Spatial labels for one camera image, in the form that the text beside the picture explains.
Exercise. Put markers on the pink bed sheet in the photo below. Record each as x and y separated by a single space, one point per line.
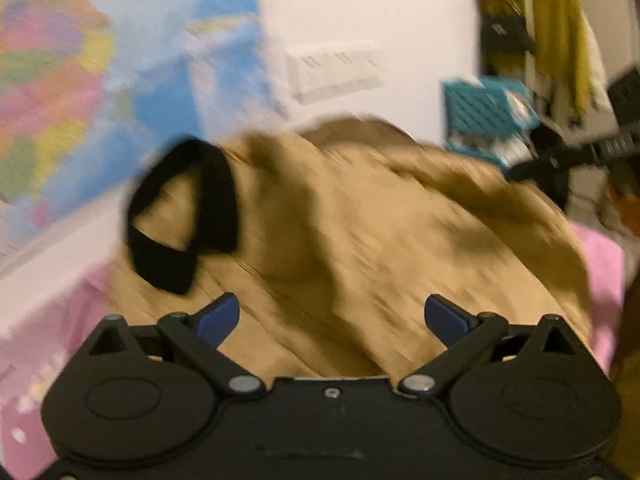
34 350

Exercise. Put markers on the white wall socket panel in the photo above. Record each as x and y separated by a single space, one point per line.
317 73

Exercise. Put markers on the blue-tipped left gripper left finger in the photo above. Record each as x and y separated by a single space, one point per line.
177 357

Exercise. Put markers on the colourful wall map poster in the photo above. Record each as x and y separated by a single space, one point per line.
92 89

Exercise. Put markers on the mustard yellow hanging garment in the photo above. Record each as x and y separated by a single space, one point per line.
550 47

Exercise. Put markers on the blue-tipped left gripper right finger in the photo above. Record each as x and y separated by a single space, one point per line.
488 357

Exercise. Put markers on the teal plastic basket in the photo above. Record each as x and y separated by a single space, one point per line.
489 119

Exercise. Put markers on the tan padded jacket black cuffs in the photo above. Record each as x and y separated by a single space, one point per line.
341 243

